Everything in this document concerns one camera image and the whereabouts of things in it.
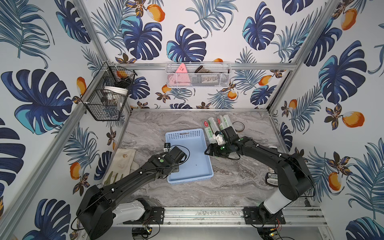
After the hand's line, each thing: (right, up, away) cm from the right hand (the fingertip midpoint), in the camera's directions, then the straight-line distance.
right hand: (210, 152), depth 88 cm
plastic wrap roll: (+1, +12, +15) cm, 19 cm away
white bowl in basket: (-50, +35, -8) cm, 62 cm away
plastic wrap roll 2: (+5, +16, +20) cm, 26 cm away
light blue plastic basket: (-8, -9, +4) cm, 13 cm away
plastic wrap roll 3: (+14, +19, +22) cm, 32 cm away
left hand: (-21, -5, -7) cm, 23 cm away
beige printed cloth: (-54, -8, +3) cm, 55 cm away
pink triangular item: (-18, +44, +2) cm, 48 cm away
